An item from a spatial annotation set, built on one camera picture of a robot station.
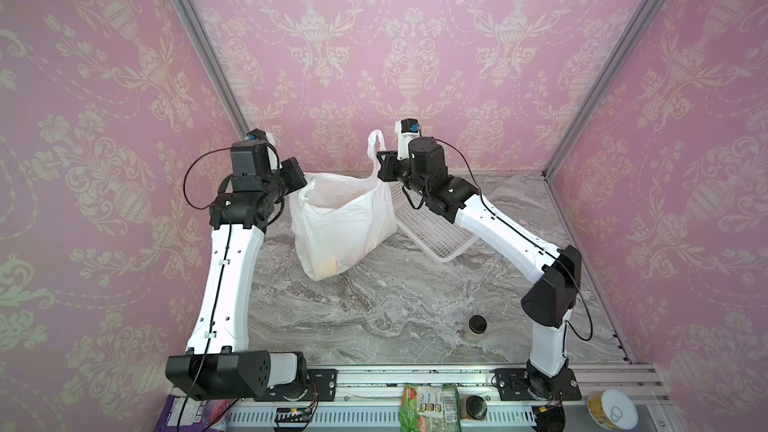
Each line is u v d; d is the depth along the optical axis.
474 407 0.69
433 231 1.03
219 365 0.37
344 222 0.76
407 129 0.65
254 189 0.51
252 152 0.50
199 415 0.69
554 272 0.47
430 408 0.70
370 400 0.73
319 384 0.75
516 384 0.73
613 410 0.66
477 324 0.76
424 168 0.58
